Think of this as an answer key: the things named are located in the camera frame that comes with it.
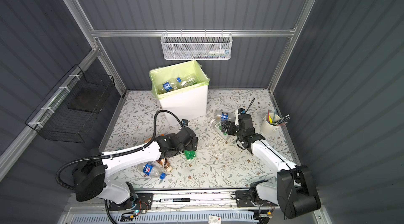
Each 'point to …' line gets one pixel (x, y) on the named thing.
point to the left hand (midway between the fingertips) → (190, 139)
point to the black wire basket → (66, 113)
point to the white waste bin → (187, 104)
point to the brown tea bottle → (165, 164)
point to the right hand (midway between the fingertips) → (230, 125)
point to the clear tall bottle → (191, 80)
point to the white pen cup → (270, 122)
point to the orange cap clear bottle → (147, 140)
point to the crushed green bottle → (190, 154)
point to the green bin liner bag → (159, 75)
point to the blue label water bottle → (171, 84)
